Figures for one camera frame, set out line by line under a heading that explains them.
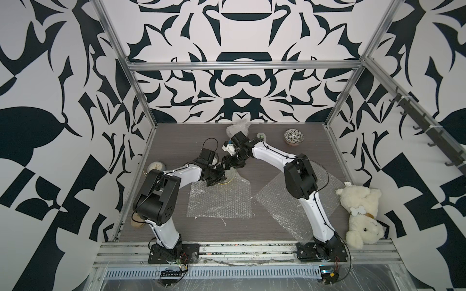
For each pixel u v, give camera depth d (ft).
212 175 2.72
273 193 2.99
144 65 3.13
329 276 2.32
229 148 3.00
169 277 2.38
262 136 3.55
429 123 1.95
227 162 2.80
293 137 3.66
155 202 1.53
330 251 2.10
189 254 2.44
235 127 3.64
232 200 2.91
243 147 2.49
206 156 2.53
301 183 1.95
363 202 2.59
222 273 2.54
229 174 3.05
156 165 3.15
